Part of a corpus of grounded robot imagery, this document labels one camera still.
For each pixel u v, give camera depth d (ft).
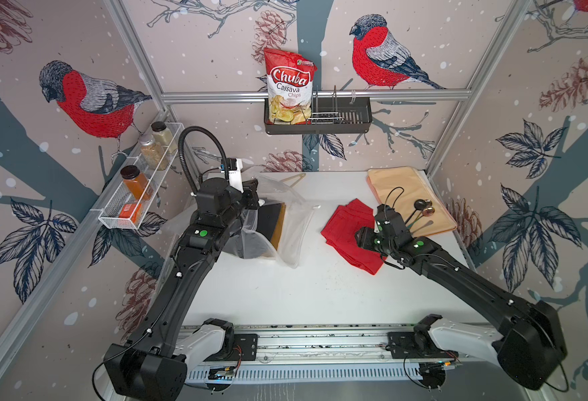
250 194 2.04
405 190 3.79
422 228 3.30
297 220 3.27
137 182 2.17
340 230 3.32
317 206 2.82
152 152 2.43
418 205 3.50
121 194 2.30
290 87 2.56
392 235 2.00
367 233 2.39
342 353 2.39
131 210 2.17
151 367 1.18
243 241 2.66
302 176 4.00
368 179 3.86
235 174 2.02
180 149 1.51
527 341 1.25
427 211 3.40
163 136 2.68
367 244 2.36
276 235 3.18
